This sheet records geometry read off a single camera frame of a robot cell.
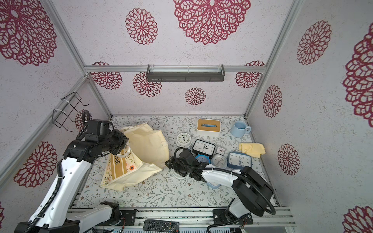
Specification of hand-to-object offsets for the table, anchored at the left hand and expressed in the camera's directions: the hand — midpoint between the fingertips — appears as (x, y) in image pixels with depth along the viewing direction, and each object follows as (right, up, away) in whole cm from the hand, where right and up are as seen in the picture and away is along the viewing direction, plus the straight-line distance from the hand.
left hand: (130, 138), depth 71 cm
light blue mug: (+67, +5, +35) cm, 75 cm away
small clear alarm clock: (+51, -10, +26) cm, 58 cm away
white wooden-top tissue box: (+43, +6, +35) cm, 56 cm away
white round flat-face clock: (+26, -3, +29) cm, 39 cm away
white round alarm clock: (+48, -16, +21) cm, 55 cm away
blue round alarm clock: (+37, -14, +21) cm, 45 cm away
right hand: (+16, -16, +10) cm, 25 cm away
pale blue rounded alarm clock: (+41, -27, +11) cm, 50 cm away
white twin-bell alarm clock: (+23, -22, +12) cm, 34 cm away
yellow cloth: (+73, -10, +26) cm, 78 cm away
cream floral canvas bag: (+2, -11, +23) cm, 26 cm away
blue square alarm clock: (+61, -15, +21) cm, 66 cm away
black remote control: (+15, -43, -1) cm, 45 cm away
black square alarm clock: (+39, -8, +27) cm, 48 cm away
